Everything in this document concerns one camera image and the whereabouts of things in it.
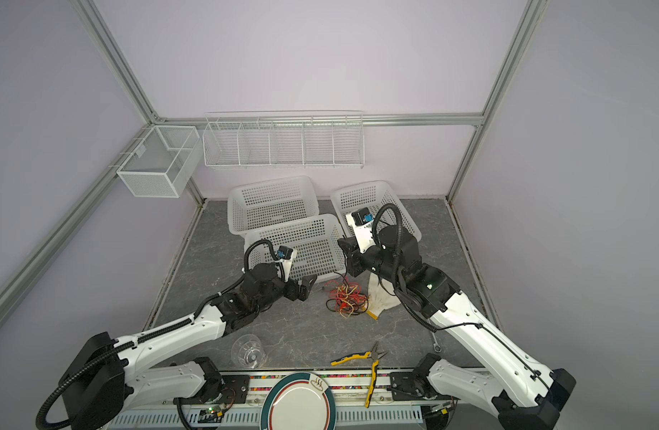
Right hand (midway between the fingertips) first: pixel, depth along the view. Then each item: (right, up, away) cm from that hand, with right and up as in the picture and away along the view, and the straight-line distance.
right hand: (340, 243), depth 66 cm
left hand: (-11, -10, +14) cm, 21 cm away
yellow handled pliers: (+10, -35, +13) cm, 38 cm away
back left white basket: (-33, +16, +53) cm, 64 cm away
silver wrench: (+29, -33, +15) cm, 47 cm away
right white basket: (+14, +17, +50) cm, 55 cm away
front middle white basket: (-9, -1, +40) cm, 41 cm away
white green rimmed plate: (-11, -43, +6) cm, 45 cm away
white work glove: (+13, -21, +24) cm, 34 cm away
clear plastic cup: (-29, -34, +15) cm, 47 cm away
